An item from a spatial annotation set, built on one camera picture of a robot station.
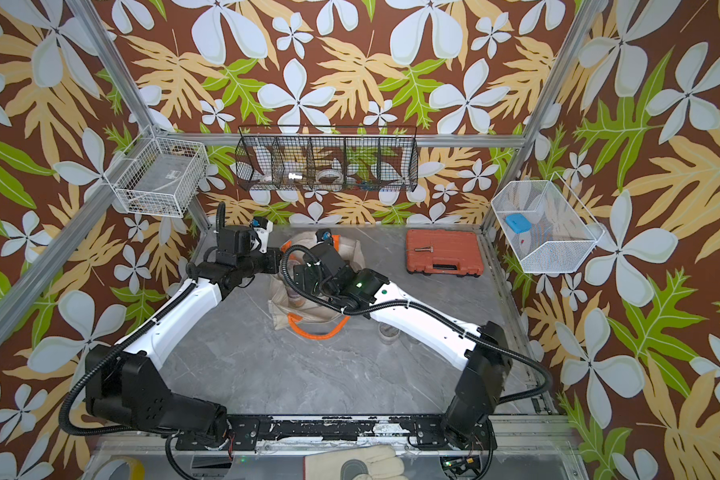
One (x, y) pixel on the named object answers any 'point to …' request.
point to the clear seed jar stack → (294, 298)
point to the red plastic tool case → (444, 252)
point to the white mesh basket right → (562, 231)
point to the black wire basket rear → (318, 158)
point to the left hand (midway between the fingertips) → (283, 249)
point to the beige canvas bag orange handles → (286, 302)
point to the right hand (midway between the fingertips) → (308, 269)
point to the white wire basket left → (159, 176)
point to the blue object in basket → (518, 223)
